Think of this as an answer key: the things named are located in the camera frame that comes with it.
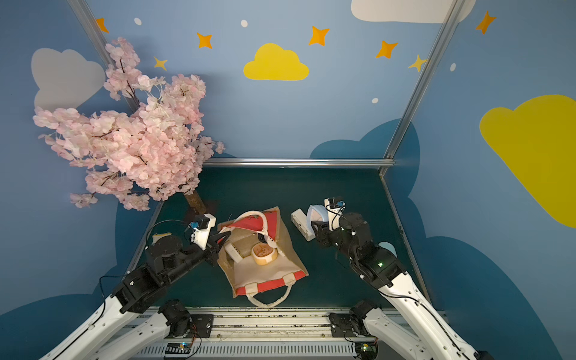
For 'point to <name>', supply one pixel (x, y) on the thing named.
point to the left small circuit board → (177, 350)
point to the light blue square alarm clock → (316, 213)
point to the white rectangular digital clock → (299, 220)
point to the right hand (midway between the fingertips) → (322, 219)
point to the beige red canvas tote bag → (244, 275)
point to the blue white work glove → (156, 237)
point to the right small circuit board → (367, 349)
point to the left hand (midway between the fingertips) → (228, 229)
